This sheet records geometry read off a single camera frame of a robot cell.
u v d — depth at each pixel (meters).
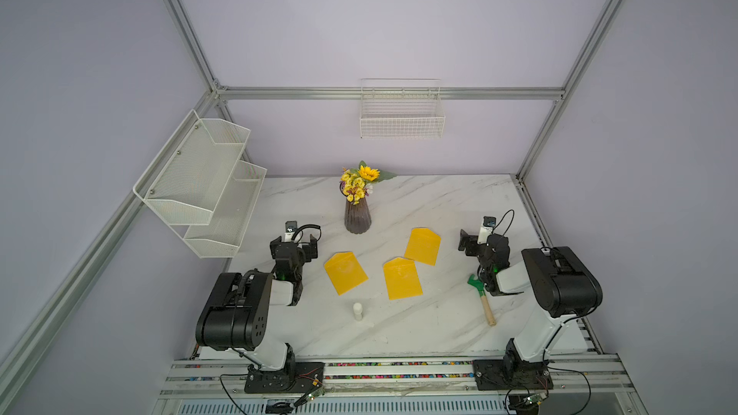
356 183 0.84
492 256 0.77
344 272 0.93
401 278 0.92
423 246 0.99
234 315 0.45
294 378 0.72
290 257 0.72
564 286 0.50
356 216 1.01
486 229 0.86
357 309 0.78
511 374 0.67
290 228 0.80
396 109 0.95
